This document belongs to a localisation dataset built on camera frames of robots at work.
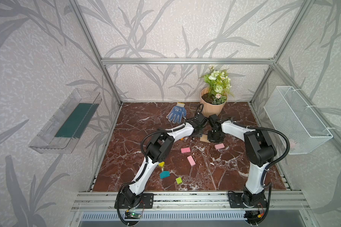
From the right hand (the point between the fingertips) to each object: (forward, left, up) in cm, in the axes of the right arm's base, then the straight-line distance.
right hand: (211, 136), depth 99 cm
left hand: (+6, +8, +2) cm, 10 cm away
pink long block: (-18, +15, +1) cm, 23 cm away
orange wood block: (-16, +21, +27) cm, 37 cm away
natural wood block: (-1, +5, 0) cm, 5 cm away
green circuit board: (-45, +47, 0) cm, 65 cm away
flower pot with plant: (+24, -3, +16) cm, 29 cm away
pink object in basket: (-17, -36, +20) cm, 45 cm away
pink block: (-8, -4, +1) cm, 9 cm away
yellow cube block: (-20, +33, +2) cm, 39 cm away
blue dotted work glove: (+22, +25, 0) cm, 33 cm away
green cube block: (-29, +22, 0) cm, 36 cm away
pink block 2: (-10, +18, +1) cm, 21 cm away
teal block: (-26, +31, +2) cm, 40 cm away
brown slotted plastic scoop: (+28, +10, +1) cm, 30 cm away
